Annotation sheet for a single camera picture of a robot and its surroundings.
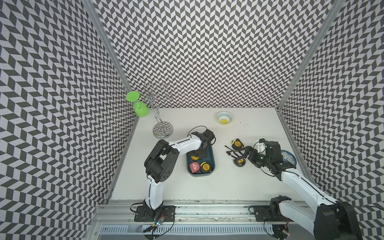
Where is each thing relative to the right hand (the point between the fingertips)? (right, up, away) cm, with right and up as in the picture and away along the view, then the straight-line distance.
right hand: (242, 156), depth 84 cm
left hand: (-27, -1, +9) cm, 28 cm away
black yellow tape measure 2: (-1, -4, +2) cm, 5 cm away
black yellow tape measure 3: (-22, -6, 0) cm, 23 cm away
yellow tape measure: (-28, -2, +5) cm, 29 cm away
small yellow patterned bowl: (-6, +22, +27) cm, 36 cm away
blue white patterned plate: (+29, -1, +6) cm, 30 cm away
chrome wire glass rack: (-51, +14, +21) cm, 57 cm away
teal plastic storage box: (-18, -2, +6) cm, 19 cm away
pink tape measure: (-28, -7, +2) cm, 29 cm away
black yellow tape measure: (0, +5, +12) cm, 13 cm away
